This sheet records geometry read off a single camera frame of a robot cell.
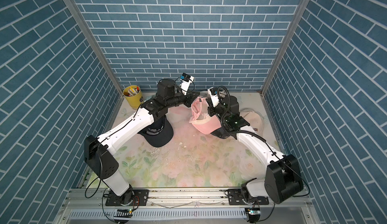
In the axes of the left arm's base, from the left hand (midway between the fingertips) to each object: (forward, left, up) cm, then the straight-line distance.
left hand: (202, 94), depth 74 cm
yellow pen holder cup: (+19, +47, -22) cm, 55 cm away
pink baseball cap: (-1, 0, -20) cm, 20 cm away
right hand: (+2, -4, -6) cm, 7 cm away
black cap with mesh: (-5, -12, -30) cm, 33 cm away
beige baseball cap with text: (+2, -33, -23) cm, 40 cm away
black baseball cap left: (-4, +27, -33) cm, 42 cm away
